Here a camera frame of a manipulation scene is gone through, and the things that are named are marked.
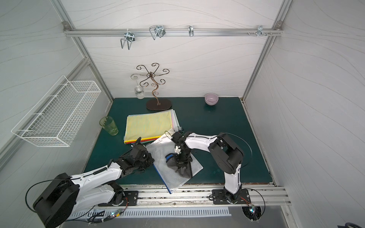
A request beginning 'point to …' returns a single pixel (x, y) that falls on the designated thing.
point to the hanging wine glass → (139, 90)
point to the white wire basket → (57, 118)
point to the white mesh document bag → (160, 147)
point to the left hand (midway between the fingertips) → (155, 160)
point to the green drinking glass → (108, 123)
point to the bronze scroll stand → (155, 104)
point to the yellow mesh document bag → (147, 126)
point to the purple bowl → (211, 99)
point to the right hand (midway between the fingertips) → (179, 167)
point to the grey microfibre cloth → (185, 171)
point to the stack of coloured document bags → (176, 125)
